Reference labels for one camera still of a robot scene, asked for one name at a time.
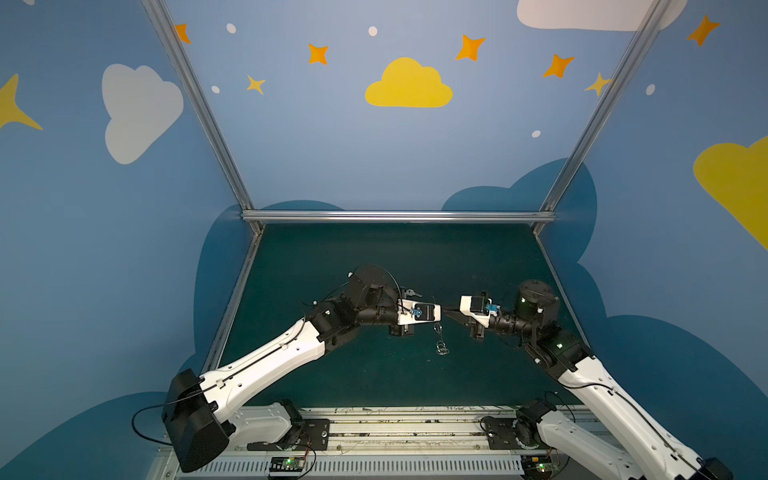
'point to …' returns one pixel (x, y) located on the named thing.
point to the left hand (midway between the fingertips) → (435, 306)
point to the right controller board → (539, 464)
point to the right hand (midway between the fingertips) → (445, 301)
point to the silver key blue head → (411, 292)
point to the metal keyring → (441, 346)
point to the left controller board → (287, 464)
